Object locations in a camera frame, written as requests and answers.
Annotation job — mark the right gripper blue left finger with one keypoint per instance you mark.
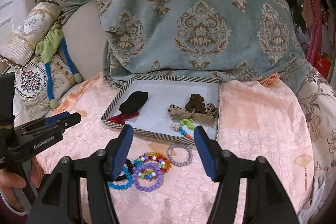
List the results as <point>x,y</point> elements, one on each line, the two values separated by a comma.
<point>117,151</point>

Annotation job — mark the beige upholstered headboard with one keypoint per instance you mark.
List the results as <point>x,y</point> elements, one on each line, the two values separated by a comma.
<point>85,39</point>

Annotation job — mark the floral beige bed sheet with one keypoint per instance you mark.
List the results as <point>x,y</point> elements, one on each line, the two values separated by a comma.
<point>317,100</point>

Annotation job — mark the teal damask blanket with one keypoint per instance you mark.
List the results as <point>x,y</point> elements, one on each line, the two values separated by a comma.
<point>242,40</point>

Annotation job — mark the green blue plush toy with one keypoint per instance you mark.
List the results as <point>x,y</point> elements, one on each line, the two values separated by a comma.
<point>46,49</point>

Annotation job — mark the person's left hand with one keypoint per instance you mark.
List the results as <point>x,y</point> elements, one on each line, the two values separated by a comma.
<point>9,181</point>

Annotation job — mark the beige embroidered bolster pillow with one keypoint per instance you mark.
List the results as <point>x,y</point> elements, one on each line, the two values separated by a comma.
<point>20,44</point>

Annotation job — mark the leopard print burlap bow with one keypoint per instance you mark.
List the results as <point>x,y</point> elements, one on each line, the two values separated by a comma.
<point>207,118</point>

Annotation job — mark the red velvet hair bow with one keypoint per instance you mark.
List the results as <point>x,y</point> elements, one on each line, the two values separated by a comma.
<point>121,118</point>

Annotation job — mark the pink quilted bedspread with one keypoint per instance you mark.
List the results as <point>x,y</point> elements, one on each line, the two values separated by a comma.
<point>254,121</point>

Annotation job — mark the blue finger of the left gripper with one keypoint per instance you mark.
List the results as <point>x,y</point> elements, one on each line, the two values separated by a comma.
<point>69,121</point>
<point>54,119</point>

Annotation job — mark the hanging red clothes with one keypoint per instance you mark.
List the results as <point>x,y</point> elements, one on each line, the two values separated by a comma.
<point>319,17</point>

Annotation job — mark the chevron striped box tray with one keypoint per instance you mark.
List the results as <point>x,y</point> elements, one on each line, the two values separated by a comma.
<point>165,106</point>

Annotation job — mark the black velvet hair bow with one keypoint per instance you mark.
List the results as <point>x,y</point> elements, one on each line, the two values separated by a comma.
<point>134,102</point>

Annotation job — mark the floral embroidered cushion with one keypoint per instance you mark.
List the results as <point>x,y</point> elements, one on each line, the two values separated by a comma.
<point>31,100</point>

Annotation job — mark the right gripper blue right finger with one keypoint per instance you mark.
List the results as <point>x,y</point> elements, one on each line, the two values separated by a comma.
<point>210,153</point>

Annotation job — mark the brown scrunchie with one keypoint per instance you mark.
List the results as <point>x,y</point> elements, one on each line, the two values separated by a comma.
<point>195,104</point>

